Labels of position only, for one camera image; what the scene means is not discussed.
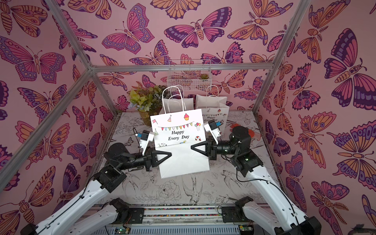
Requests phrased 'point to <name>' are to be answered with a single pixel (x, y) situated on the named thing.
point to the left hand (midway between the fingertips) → (170, 156)
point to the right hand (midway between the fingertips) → (194, 147)
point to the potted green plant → (148, 101)
